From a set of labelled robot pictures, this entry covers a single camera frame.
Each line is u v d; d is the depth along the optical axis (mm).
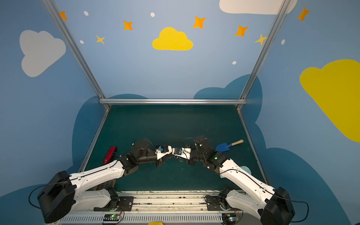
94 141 1038
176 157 744
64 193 401
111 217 706
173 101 1378
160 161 674
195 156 642
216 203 752
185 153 621
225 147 964
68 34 783
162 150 627
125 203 747
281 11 716
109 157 896
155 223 691
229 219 714
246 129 1136
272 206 391
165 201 765
